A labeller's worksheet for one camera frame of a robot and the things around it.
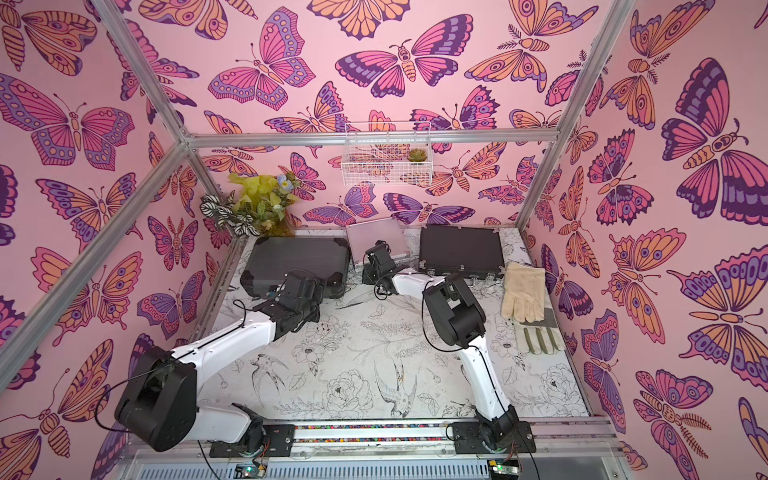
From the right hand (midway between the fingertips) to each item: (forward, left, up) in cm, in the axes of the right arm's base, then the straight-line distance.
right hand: (370, 269), depth 105 cm
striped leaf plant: (+5, +44, +23) cm, 50 cm away
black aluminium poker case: (+7, -37, +2) cm, 38 cm away
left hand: (-13, +10, +10) cm, 20 cm away
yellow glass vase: (+19, +36, +2) cm, 41 cm away
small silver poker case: (+16, +3, 0) cm, 16 cm away
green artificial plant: (+13, +34, +22) cm, 42 cm away
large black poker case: (+4, +37, 0) cm, 37 cm away
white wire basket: (+23, -6, +32) cm, 39 cm away
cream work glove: (-8, -52, -1) cm, 53 cm away
